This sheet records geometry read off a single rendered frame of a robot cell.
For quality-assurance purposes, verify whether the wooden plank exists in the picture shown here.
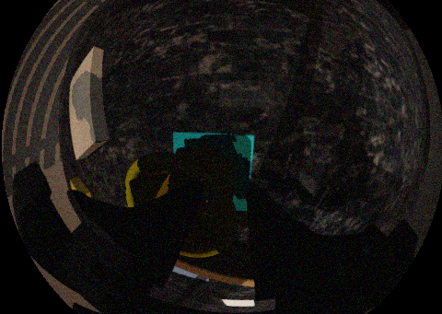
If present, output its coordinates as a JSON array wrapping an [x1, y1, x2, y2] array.
[[174, 244, 255, 287]]

